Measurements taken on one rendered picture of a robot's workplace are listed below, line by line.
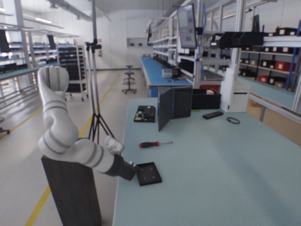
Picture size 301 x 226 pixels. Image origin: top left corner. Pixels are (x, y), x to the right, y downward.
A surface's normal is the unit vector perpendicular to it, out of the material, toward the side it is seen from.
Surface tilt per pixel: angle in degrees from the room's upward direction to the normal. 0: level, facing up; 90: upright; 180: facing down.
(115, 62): 90
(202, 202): 0
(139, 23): 90
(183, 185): 0
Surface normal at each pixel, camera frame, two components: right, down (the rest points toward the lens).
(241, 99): 0.07, 0.35
